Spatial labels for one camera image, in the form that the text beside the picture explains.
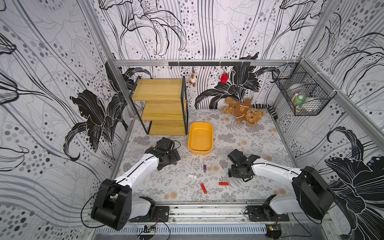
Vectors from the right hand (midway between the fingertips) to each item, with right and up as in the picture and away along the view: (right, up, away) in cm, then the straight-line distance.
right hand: (235, 172), depth 89 cm
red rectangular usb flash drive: (-8, -5, -6) cm, 11 cm away
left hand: (-37, +7, -2) cm, 38 cm away
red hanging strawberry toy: (-5, +59, +6) cm, 60 cm away
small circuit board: (-47, -23, -17) cm, 55 cm away
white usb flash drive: (-25, -2, -3) cm, 26 cm away
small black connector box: (+13, -22, -19) cm, 32 cm away
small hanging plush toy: (-26, +58, +4) cm, 64 cm away
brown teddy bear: (+10, +39, +19) cm, 44 cm away
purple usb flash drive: (-19, +2, 0) cm, 19 cm away
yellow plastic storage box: (-21, +19, +13) cm, 31 cm away
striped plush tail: (+36, +42, +30) cm, 63 cm away
